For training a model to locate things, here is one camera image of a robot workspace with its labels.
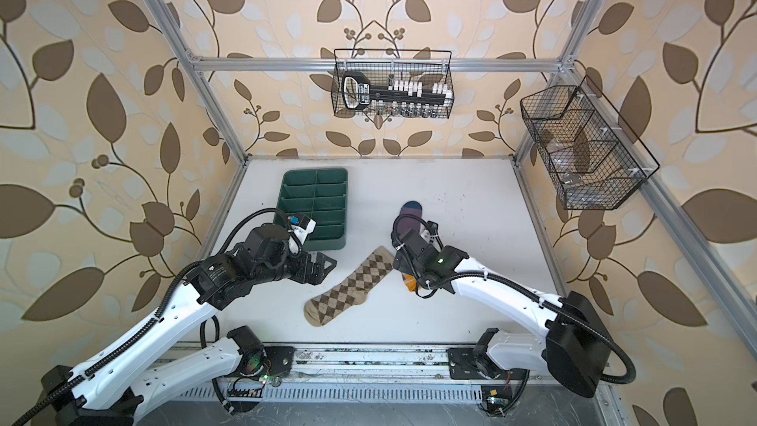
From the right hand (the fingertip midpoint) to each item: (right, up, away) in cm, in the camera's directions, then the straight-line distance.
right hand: (408, 262), depth 81 cm
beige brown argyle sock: (-16, -10, +4) cm, 19 cm away
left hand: (-21, +4, -10) cm, 24 cm away
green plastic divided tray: (-30, +18, +25) cm, 43 cm away
